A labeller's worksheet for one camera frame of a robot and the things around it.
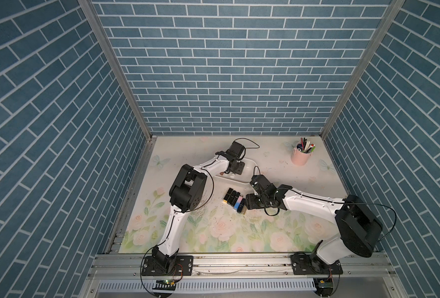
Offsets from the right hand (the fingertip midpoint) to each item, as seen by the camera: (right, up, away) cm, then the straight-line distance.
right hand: (249, 203), depth 87 cm
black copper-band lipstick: (-7, +1, +4) cm, 8 cm away
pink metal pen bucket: (+30, +21, +16) cm, 40 cm away
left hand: (-3, +16, +15) cm, 22 cm away
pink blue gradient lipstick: (-5, -1, +3) cm, 6 cm away
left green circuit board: (-35, -28, -15) cm, 47 cm away
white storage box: (+1, +13, +14) cm, 19 cm away
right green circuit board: (+28, -30, -14) cm, 43 cm away
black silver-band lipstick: (-8, +2, +4) cm, 10 cm away
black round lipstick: (-4, -2, +2) cm, 5 cm away
